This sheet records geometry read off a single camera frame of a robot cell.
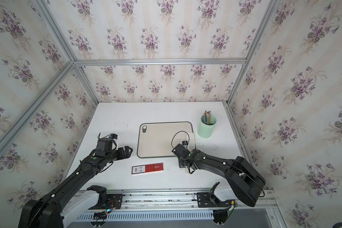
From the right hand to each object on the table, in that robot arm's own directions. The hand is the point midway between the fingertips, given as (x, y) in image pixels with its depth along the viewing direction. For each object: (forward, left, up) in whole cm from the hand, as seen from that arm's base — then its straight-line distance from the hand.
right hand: (186, 161), depth 87 cm
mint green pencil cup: (+18, -13, +13) cm, 26 cm away
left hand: (+3, +36, +7) cm, 37 cm away
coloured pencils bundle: (+23, -13, +15) cm, 31 cm away
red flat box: (-5, +23, +1) cm, 24 cm away
